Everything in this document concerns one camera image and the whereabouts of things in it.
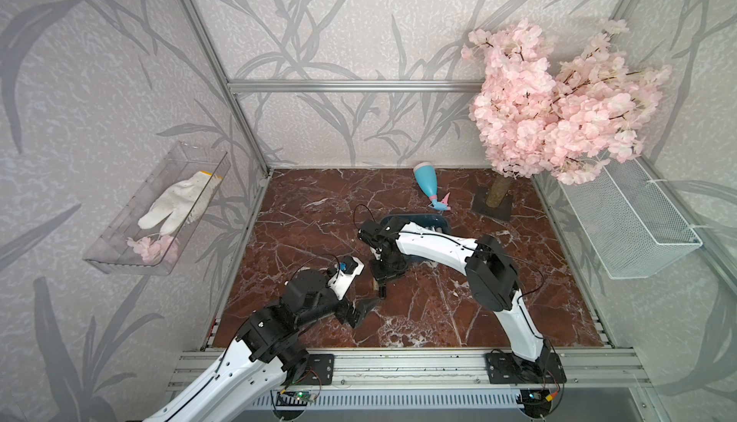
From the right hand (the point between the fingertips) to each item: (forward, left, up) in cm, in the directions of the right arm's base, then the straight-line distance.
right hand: (380, 281), depth 87 cm
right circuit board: (-30, -39, -4) cm, 49 cm away
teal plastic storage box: (+23, -20, -2) cm, 30 cm away
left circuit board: (-28, +19, -2) cm, 34 cm away
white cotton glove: (+7, +47, +31) cm, 57 cm away
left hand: (-8, +3, +14) cm, 17 cm away
